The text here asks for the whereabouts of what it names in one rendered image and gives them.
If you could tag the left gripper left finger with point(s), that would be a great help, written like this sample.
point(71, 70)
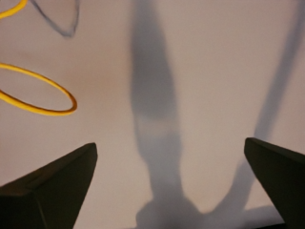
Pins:
point(51, 196)

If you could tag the yellow cable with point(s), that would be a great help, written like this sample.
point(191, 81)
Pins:
point(21, 104)

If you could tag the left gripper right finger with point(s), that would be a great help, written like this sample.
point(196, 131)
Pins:
point(281, 173)

